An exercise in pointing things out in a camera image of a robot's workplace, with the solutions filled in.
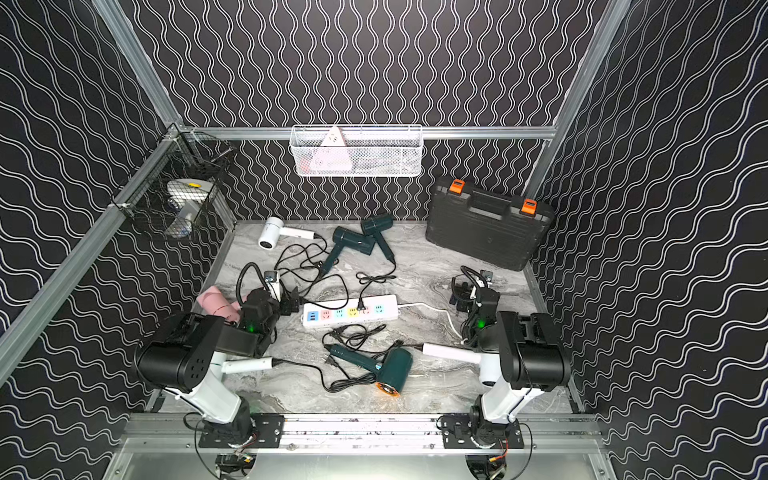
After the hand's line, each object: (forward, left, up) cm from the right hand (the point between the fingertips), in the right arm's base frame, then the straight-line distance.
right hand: (474, 287), depth 96 cm
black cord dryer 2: (-7, +46, -2) cm, 47 cm away
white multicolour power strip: (-7, +29, -1) cm, 30 cm away
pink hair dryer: (-8, +81, +1) cm, 82 cm away
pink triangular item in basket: (+26, +45, +32) cm, 61 cm away
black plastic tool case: (+13, -8, +13) cm, 20 cm away
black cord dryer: (+5, +35, -4) cm, 36 cm away
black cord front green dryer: (-18, +39, 0) cm, 43 cm away
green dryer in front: (-27, +26, 0) cm, 38 cm away
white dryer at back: (+25, +71, +1) cm, 76 cm away
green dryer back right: (+26, +34, +1) cm, 43 cm away
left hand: (-2, +62, +3) cm, 62 cm away
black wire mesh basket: (+30, +93, +30) cm, 102 cm away
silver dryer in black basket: (+9, +82, +30) cm, 88 cm away
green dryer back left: (+20, +41, +1) cm, 46 cm away
